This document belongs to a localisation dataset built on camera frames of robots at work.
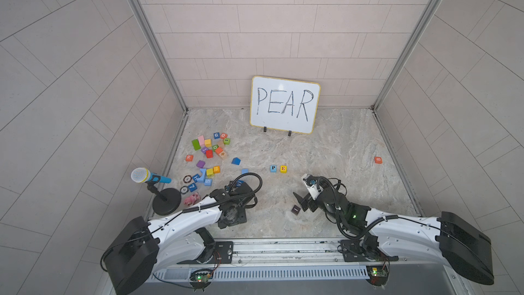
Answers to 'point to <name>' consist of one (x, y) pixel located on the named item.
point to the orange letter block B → (378, 160)
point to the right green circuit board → (379, 274)
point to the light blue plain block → (244, 171)
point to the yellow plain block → (208, 143)
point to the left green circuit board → (201, 278)
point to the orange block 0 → (223, 136)
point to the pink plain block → (201, 141)
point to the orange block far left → (189, 158)
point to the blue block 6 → (217, 135)
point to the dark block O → (187, 179)
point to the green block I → (226, 141)
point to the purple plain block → (200, 164)
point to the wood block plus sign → (223, 155)
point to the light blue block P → (273, 169)
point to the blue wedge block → (236, 160)
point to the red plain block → (209, 153)
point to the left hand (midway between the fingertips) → (242, 219)
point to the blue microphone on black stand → (165, 201)
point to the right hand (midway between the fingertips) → (301, 187)
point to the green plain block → (196, 144)
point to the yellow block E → (284, 169)
